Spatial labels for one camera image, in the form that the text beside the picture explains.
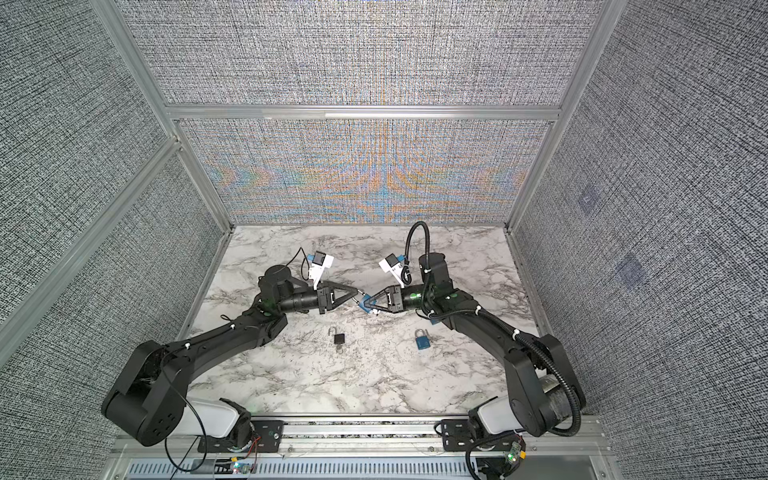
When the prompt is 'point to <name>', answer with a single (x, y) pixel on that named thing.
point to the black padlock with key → (338, 339)
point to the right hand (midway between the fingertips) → (367, 303)
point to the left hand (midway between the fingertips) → (357, 297)
